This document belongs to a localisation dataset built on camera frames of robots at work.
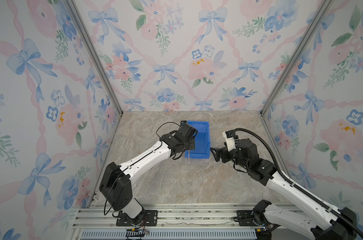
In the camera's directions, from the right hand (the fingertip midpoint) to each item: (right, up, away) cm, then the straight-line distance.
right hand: (218, 145), depth 76 cm
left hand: (-13, +1, +5) cm, 14 cm away
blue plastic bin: (-5, -1, +27) cm, 28 cm away
